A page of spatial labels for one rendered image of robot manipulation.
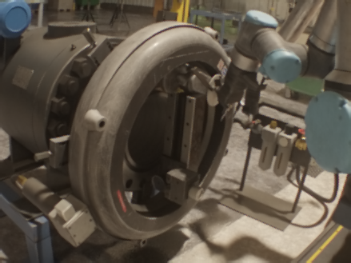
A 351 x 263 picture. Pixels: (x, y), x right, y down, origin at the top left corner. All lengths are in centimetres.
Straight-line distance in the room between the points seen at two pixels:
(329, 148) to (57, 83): 90
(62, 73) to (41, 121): 18
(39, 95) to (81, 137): 39
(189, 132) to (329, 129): 64
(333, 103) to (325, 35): 34
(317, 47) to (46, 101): 86
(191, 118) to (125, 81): 31
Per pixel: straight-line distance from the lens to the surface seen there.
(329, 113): 64
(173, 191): 121
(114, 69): 95
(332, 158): 65
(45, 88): 126
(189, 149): 121
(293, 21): 145
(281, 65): 87
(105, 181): 98
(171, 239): 172
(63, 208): 99
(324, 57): 95
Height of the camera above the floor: 107
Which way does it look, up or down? 22 degrees down
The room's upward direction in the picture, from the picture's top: 6 degrees clockwise
